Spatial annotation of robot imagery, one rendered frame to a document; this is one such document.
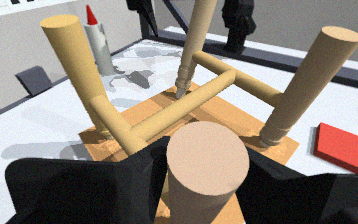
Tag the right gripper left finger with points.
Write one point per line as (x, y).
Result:
(127, 192)

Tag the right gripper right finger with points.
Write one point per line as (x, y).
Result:
(273, 193)

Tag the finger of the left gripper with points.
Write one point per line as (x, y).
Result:
(145, 8)

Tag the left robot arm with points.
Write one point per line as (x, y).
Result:
(237, 17)

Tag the tan wooden stool seat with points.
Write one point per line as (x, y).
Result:
(216, 110)

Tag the white glue bottle with red cap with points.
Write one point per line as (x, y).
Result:
(97, 39)

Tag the red flat rectangular block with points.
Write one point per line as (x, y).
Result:
(337, 146)

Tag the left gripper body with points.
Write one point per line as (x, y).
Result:
(131, 5)

